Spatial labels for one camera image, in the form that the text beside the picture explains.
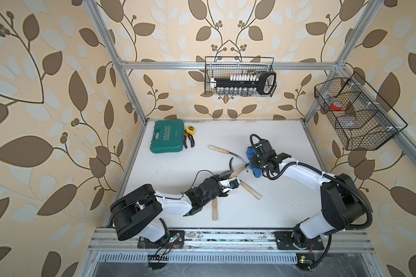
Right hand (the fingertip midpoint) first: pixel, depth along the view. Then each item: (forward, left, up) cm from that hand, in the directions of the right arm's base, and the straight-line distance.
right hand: (254, 161), depth 92 cm
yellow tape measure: (+29, +36, -4) cm, 47 cm away
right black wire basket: (+3, -43, +27) cm, 51 cm away
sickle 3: (-7, +10, +2) cm, 12 cm away
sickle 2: (-11, +6, -6) cm, 14 cm away
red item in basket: (+14, -37, +24) cm, 46 cm away
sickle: (+11, +15, -6) cm, 19 cm away
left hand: (-9, +15, +5) cm, 19 cm away
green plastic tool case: (+21, +50, -1) cm, 54 cm away
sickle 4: (-23, +22, -6) cm, 32 cm away
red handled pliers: (+22, +36, -6) cm, 43 cm away
